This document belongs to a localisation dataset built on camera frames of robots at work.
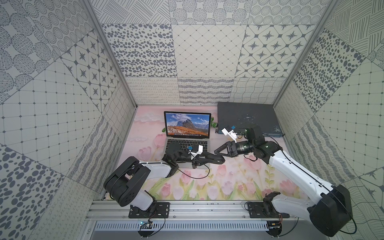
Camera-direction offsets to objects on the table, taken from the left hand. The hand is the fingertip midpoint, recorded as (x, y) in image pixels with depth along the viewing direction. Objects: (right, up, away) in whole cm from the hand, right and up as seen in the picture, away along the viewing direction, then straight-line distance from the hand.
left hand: (211, 152), depth 73 cm
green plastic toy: (+6, +12, +32) cm, 35 cm away
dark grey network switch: (+26, +19, +38) cm, 50 cm away
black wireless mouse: (+2, -3, -3) cm, 5 cm away
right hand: (+3, 0, -4) cm, 5 cm away
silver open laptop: (-13, +10, +23) cm, 28 cm away
